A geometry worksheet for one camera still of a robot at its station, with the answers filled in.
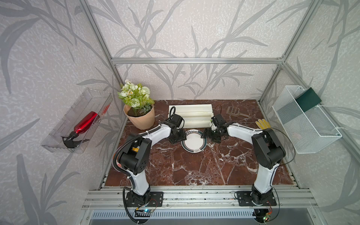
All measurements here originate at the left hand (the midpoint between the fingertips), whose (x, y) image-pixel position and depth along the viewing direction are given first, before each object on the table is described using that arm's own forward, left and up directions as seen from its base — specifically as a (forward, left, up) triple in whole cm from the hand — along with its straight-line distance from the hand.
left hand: (183, 139), depth 93 cm
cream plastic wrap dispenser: (+17, -8, +3) cm, 19 cm away
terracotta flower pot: (+8, +26, +12) cm, 29 cm away
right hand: (+2, -15, -1) cm, 15 cm away
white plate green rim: (-2, -8, -2) cm, 8 cm away
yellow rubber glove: (+15, -61, -3) cm, 62 cm away
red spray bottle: (-18, +48, +29) cm, 59 cm away
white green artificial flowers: (+16, +29, +24) cm, 41 cm away
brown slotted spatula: (+26, -41, -1) cm, 48 cm away
